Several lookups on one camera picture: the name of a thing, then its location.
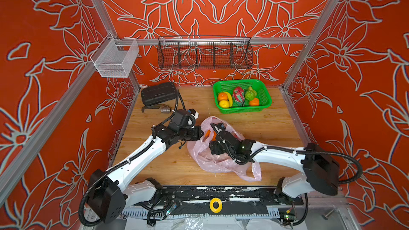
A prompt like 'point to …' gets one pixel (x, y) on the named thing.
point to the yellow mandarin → (224, 104)
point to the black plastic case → (159, 93)
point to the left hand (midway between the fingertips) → (204, 132)
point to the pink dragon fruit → (238, 96)
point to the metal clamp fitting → (164, 108)
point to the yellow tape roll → (220, 206)
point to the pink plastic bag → (199, 152)
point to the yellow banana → (229, 98)
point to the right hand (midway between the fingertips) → (213, 141)
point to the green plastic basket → (263, 93)
